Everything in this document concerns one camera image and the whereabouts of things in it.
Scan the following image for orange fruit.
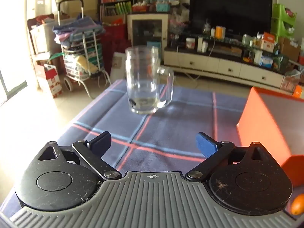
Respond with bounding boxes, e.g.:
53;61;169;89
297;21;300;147
291;194;304;216

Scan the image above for blue plaid tablecloth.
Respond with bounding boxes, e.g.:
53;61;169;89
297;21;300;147
0;79;304;219

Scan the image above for orange cardboard box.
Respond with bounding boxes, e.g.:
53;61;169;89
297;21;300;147
237;87;303;187

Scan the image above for clear glass mug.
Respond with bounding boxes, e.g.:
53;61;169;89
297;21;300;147
125;46;174;114

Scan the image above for white tv stand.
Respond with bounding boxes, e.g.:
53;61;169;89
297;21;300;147
163;37;284;89

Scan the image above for red shopping bag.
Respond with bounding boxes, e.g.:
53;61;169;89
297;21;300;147
101;24;131;75

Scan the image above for shopping trolley cart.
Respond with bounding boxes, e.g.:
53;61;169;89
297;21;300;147
53;0;111;97

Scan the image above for white glass-door cabinet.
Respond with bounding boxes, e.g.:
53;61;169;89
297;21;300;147
127;12;169;60

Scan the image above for black flat television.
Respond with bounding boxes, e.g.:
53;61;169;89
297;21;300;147
190;0;273;36

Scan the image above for green plastic shelf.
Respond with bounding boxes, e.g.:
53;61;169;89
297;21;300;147
271;4;297;38

